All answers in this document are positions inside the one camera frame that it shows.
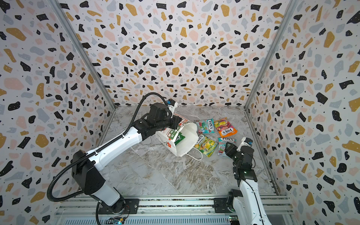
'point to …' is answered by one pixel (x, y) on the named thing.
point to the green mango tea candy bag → (206, 145)
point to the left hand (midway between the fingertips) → (182, 116)
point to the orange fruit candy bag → (224, 127)
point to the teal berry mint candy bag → (205, 126)
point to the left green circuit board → (116, 220)
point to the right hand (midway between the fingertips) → (227, 141)
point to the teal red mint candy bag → (222, 142)
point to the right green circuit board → (233, 217)
